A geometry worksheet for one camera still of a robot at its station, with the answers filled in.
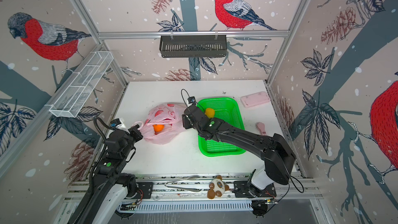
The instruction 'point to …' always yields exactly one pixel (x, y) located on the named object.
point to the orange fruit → (158, 128)
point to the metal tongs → (194, 177)
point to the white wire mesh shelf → (74, 95)
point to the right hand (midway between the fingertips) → (184, 117)
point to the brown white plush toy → (217, 187)
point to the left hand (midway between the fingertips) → (138, 125)
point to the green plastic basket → (227, 110)
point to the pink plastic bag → (169, 114)
